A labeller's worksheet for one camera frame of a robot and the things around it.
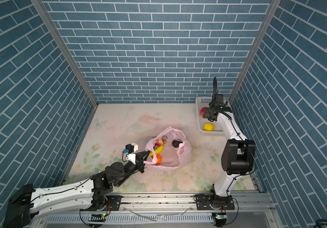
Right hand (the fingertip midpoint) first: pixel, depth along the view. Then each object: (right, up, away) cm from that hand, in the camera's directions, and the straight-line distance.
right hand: (213, 114), depth 93 cm
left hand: (-37, -20, -22) cm, 48 cm away
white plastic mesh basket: (-2, +11, +23) cm, 25 cm away
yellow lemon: (-2, -9, +6) cm, 11 cm away
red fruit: (-3, +3, +16) cm, 16 cm away
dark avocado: (-25, -19, -1) cm, 31 cm away
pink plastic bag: (-29, -24, +1) cm, 38 cm away
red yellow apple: (-35, -18, -1) cm, 40 cm away
